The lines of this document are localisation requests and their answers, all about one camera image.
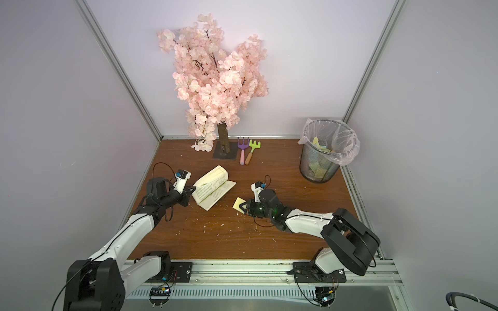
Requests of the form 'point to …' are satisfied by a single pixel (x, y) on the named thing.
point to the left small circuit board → (159, 295)
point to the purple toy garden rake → (242, 147)
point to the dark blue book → (213, 187)
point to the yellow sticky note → (237, 203)
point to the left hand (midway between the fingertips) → (194, 186)
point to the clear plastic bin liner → (336, 138)
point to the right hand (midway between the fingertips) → (240, 200)
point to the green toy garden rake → (253, 146)
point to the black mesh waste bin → (327, 161)
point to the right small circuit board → (325, 295)
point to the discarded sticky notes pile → (318, 171)
